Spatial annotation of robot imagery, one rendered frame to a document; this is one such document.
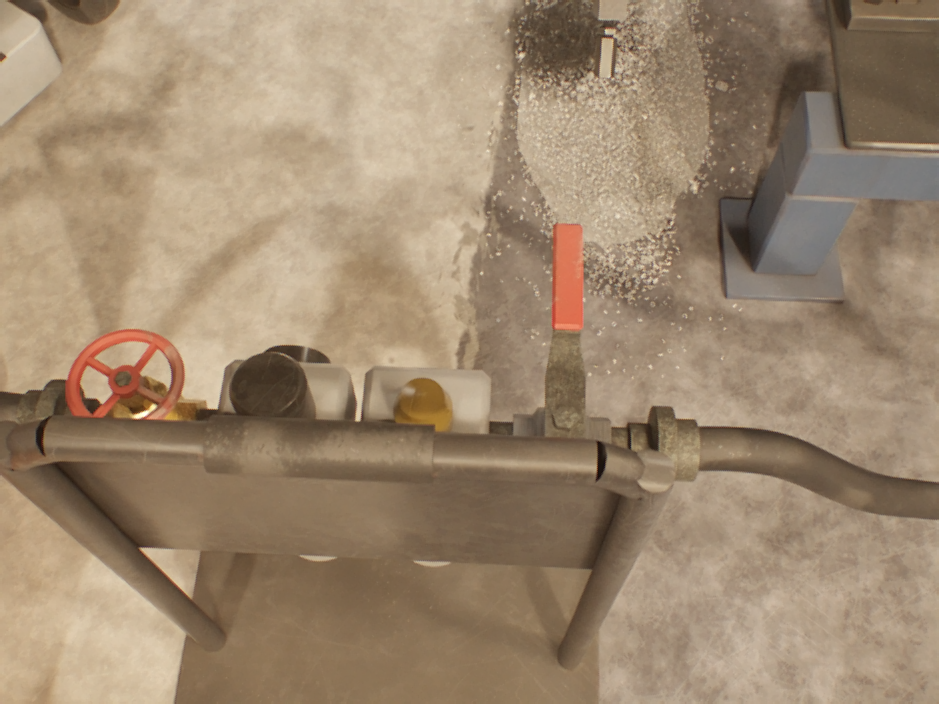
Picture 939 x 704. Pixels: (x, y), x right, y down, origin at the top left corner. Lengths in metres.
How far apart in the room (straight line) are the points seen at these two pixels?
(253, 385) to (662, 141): 0.86
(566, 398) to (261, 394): 0.19
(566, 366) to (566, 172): 0.69
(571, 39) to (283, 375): 0.93
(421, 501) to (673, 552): 0.52
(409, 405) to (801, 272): 0.75
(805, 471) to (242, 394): 0.37
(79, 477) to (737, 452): 0.42
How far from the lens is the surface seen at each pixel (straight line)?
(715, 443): 0.69
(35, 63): 1.43
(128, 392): 0.66
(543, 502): 0.66
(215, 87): 1.47
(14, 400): 0.75
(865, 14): 1.19
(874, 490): 0.79
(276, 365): 0.64
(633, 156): 1.36
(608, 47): 1.11
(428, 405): 0.63
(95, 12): 1.52
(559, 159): 1.35
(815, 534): 1.18
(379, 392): 0.68
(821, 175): 1.14
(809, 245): 1.25
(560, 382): 0.67
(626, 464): 0.56
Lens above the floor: 1.07
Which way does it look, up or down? 63 degrees down
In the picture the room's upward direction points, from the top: straight up
